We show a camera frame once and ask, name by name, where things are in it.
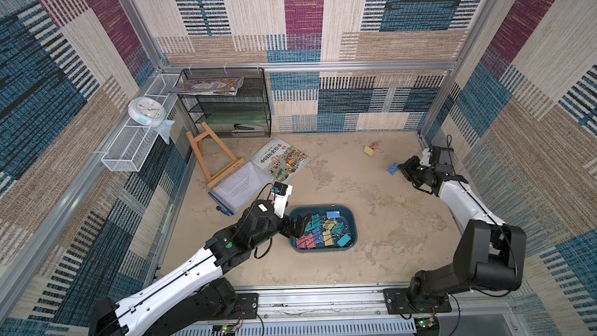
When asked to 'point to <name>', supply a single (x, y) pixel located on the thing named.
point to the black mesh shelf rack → (246, 113)
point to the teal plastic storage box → (347, 215)
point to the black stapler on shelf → (246, 127)
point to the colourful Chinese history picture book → (281, 160)
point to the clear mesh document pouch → (241, 189)
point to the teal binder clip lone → (344, 240)
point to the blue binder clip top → (333, 214)
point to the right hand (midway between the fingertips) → (396, 161)
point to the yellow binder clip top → (368, 150)
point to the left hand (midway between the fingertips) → (299, 207)
